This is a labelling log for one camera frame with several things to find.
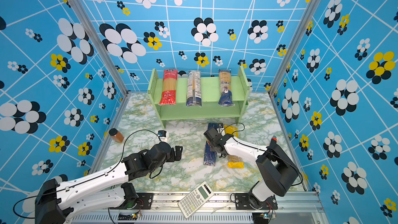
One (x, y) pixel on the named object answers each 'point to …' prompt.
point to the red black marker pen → (273, 140)
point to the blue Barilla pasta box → (210, 156)
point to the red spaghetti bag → (169, 87)
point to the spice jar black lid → (112, 131)
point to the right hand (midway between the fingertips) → (221, 143)
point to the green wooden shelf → (210, 109)
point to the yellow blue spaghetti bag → (225, 97)
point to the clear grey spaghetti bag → (194, 88)
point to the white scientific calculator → (195, 199)
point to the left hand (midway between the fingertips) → (178, 148)
